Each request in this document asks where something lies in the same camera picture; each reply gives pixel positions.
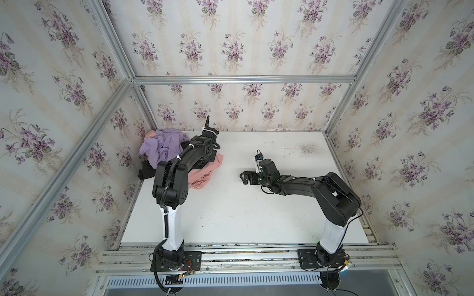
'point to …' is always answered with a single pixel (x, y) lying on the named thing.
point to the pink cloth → (200, 176)
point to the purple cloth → (165, 146)
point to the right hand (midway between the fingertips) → (244, 176)
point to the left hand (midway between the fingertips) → (204, 155)
